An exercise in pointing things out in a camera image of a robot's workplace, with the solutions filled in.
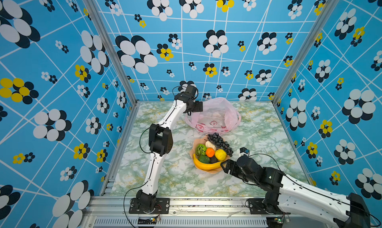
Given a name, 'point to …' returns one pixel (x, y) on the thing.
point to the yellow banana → (206, 167)
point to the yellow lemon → (220, 155)
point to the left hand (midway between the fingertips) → (198, 107)
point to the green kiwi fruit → (200, 150)
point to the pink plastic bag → (219, 115)
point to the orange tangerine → (210, 152)
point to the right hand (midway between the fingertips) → (226, 166)
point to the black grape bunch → (220, 143)
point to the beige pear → (208, 144)
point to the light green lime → (204, 159)
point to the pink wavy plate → (202, 141)
